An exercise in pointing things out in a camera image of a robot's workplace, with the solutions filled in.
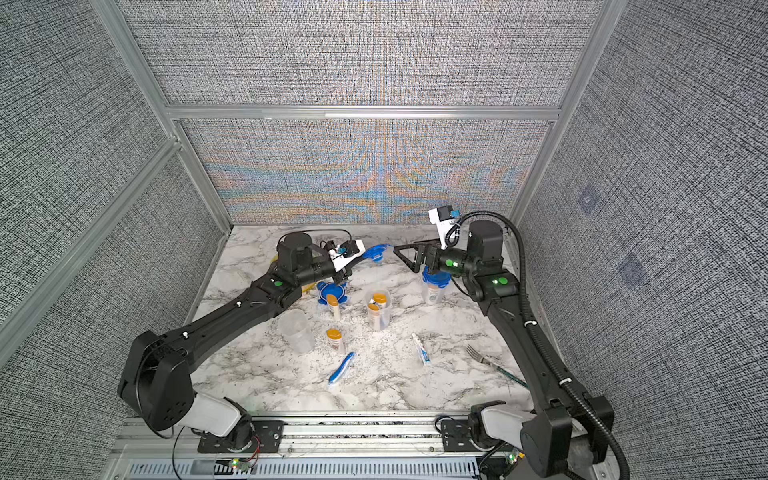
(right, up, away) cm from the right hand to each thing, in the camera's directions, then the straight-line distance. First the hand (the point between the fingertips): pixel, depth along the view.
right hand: (408, 240), depth 69 cm
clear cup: (+11, -16, +25) cm, 32 cm away
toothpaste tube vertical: (+5, -31, +19) cm, 37 cm away
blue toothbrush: (-18, -36, +15) cm, 43 cm away
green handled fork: (+23, -33, +16) cm, 43 cm away
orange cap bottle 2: (-8, -19, +15) cm, 25 cm away
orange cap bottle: (-7, -16, +18) cm, 25 cm away
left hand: (-9, -2, +7) cm, 12 cm away
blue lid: (+11, -11, +19) cm, 24 cm away
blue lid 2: (-25, -15, +33) cm, 44 cm away
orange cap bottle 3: (-20, -19, +20) cm, 34 cm away
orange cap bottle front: (-19, -28, +13) cm, 36 cm away
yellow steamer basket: (-44, -5, +37) cm, 58 cm away
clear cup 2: (-28, -23, +10) cm, 38 cm away
